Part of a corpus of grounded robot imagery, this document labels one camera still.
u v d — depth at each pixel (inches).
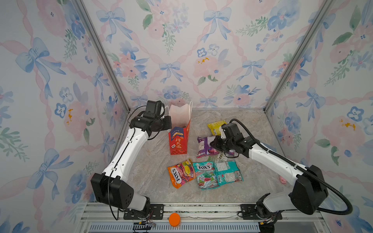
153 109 22.7
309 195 16.8
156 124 25.5
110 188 15.5
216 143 28.8
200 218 28.4
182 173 33.0
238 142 24.6
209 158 36.4
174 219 25.6
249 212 28.7
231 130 24.8
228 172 33.5
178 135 31.6
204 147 32.2
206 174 33.0
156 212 29.1
